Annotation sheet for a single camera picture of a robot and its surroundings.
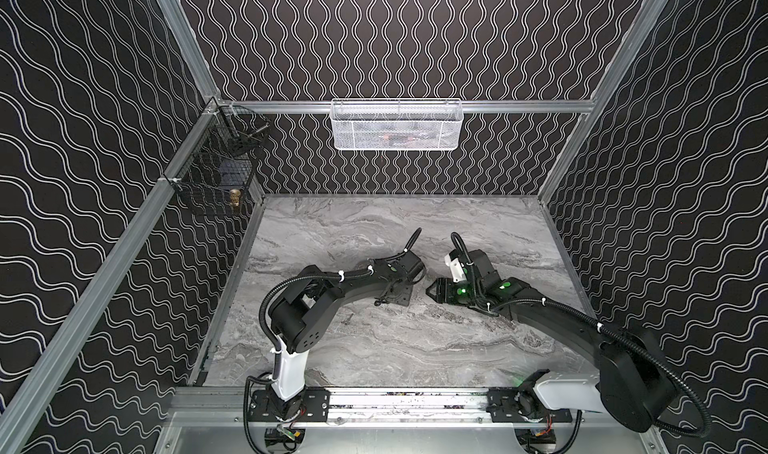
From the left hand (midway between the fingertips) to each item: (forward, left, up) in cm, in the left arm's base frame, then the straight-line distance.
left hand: (408, 298), depth 91 cm
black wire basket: (+27, +61, +25) cm, 72 cm away
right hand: (-1, -7, +7) cm, 10 cm away
